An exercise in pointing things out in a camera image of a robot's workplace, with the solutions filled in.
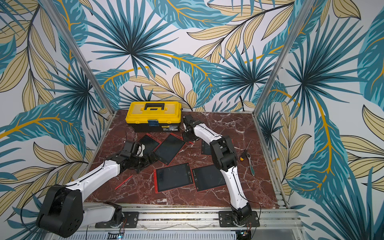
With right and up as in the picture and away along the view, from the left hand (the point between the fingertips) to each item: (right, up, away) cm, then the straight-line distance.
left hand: (154, 163), depth 85 cm
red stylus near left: (-17, -10, 0) cm, 20 cm away
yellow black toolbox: (-3, +28, +11) cm, 30 cm away
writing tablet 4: (+31, -9, +3) cm, 33 cm away
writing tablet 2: (+6, +7, +15) cm, 18 cm away
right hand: (+19, +14, +18) cm, 30 cm away
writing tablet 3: (+31, +7, +15) cm, 35 cm away
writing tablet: (-7, +10, +18) cm, 21 cm away
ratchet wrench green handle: (+58, +3, +10) cm, 59 cm away
